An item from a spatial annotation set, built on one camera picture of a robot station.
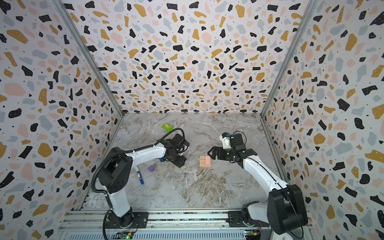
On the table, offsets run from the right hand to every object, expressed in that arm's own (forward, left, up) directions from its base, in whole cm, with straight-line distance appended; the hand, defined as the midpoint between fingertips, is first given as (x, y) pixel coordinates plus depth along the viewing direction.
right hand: (212, 150), depth 84 cm
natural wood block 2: (0, +6, -13) cm, 14 cm away
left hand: (-1, +19, -10) cm, 21 cm away
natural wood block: (+3, +6, -13) cm, 15 cm away
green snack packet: (+28, +33, -14) cm, 45 cm away
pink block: (0, +2, -11) cm, 12 cm away
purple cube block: (-5, +37, -14) cm, 40 cm away
